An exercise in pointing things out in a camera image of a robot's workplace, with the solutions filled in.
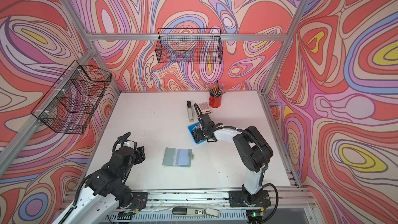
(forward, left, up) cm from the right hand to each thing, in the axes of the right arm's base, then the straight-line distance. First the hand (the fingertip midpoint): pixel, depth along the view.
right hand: (203, 137), depth 96 cm
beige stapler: (+18, +9, +4) cm, 20 cm away
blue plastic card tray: (+5, +8, +4) cm, 10 cm away
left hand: (-12, +32, +13) cm, 36 cm away
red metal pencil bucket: (+24, -9, +6) cm, 26 cm away
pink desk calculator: (+21, -2, +3) cm, 21 cm away
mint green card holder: (-13, +15, +2) cm, 20 cm away
